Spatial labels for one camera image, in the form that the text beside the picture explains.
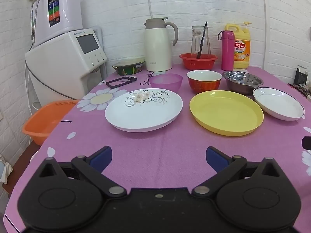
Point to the black rectangular frame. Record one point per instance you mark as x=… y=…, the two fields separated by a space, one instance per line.
x=109 y=85

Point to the purple plastic bowl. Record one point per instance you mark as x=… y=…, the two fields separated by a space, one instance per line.
x=166 y=82

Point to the pink thermos bottle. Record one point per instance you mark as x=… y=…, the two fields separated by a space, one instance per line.
x=227 y=53

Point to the white dark-rimmed plate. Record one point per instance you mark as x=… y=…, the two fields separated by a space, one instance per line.
x=279 y=104

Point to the white water dispenser with screen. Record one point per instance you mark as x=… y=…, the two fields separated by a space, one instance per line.
x=60 y=63

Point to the dark patterned cloth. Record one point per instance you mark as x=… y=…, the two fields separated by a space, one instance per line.
x=300 y=88

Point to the glass pitcher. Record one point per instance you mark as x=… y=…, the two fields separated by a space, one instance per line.
x=195 y=41

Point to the white floral plate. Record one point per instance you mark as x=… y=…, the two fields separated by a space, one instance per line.
x=145 y=111

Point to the stainless steel bowl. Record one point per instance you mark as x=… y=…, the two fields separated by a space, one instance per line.
x=243 y=81

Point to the pink floral tablecloth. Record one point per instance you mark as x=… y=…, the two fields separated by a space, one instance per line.
x=158 y=143

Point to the white wall water purifier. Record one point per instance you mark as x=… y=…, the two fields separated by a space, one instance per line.
x=69 y=4

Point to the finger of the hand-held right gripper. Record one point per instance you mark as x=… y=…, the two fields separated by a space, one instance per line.
x=307 y=143

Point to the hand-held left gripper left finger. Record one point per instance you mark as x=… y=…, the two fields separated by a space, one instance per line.
x=102 y=156

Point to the red plastic basket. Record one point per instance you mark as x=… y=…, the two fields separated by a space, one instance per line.
x=198 y=63

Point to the white crumpled tissue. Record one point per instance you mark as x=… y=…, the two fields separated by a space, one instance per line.
x=6 y=170

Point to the orange plastic basin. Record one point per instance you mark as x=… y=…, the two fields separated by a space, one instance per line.
x=41 y=123

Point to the green instant noodle bowl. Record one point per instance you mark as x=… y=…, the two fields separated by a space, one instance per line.
x=127 y=68

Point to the cream thermal carafe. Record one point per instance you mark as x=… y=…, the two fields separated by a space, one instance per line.
x=158 y=48

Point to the small black box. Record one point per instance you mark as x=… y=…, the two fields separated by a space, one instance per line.
x=301 y=76

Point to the yellow detergent bottle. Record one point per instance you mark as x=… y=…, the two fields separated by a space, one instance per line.
x=241 y=51

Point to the black stirring stick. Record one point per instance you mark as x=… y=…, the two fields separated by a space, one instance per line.
x=202 y=40

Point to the red ceramic bowl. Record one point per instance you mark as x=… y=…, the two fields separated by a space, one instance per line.
x=204 y=85

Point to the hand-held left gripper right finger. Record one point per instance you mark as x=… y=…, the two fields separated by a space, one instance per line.
x=215 y=159

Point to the yellow plate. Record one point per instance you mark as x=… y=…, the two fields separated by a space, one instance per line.
x=226 y=111

